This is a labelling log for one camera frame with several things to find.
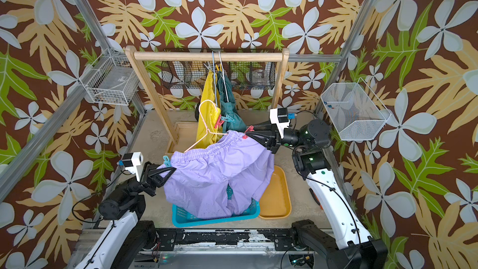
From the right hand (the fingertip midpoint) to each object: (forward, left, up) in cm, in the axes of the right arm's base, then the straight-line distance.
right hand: (248, 133), depth 57 cm
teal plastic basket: (-15, +27, -38) cm, 49 cm away
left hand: (-9, +23, -8) cm, 26 cm away
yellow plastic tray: (-8, -14, -44) cm, 47 cm away
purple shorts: (-8, +9, -17) cm, 21 cm away
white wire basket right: (+25, -50, -15) cm, 58 cm away
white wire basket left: (+37, +63, -6) cm, 73 cm away
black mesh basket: (+50, -2, -13) cm, 52 cm away
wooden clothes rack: (+31, +34, -43) cm, 63 cm away
